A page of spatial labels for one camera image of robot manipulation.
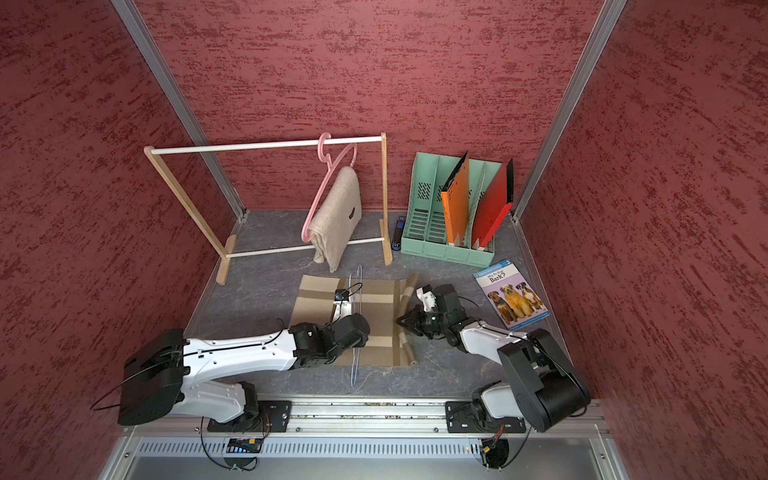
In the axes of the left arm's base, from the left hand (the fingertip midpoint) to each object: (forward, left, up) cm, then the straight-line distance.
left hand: (359, 330), depth 82 cm
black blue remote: (+35, -11, -2) cm, 37 cm away
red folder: (+40, -45, +11) cm, 61 cm away
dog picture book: (+13, -50, -6) cm, 52 cm away
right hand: (+2, -10, -3) cm, 11 cm away
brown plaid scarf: (+11, -7, -6) cm, 14 cm away
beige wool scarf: (+28, +8, +12) cm, 32 cm away
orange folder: (+35, -28, +20) cm, 49 cm away
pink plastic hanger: (+57, +19, +6) cm, 60 cm away
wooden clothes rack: (+29, +50, -6) cm, 58 cm away
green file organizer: (+43, -22, -7) cm, 49 cm away
